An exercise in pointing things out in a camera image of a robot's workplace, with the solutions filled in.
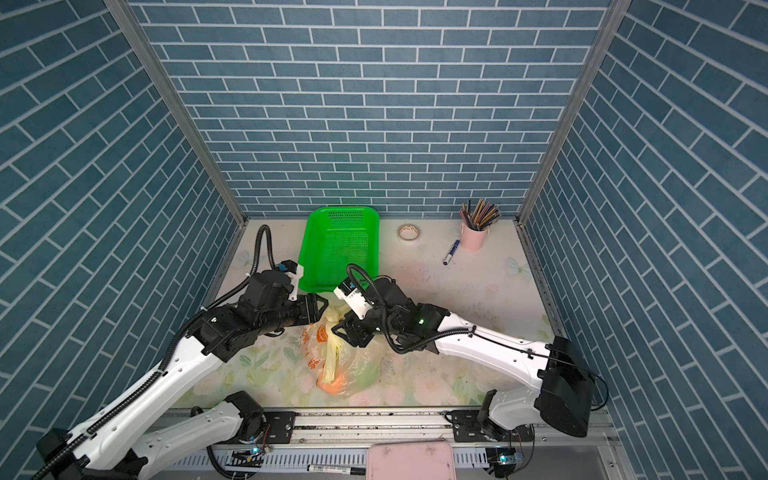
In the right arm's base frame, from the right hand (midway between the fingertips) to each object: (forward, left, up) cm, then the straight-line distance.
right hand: (335, 321), depth 70 cm
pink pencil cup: (+43, -38, -16) cm, 60 cm away
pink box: (-24, -21, -19) cm, 37 cm away
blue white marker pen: (+39, -31, -19) cm, 54 cm away
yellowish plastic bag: (-8, -1, -7) cm, 11 cm away
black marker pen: (-27, -3, -20) cm, 34 cm away
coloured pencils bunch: (+48, -41, -8) cm, 64 cm away
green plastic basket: (+45, +14, -20) cm, 51 cm away
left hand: (+4, +4, 0) cm, 6 cm away
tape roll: (+49, -15, -20) cm, 55 cm away
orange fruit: (-11, -1, -12) cm, 17 cm away
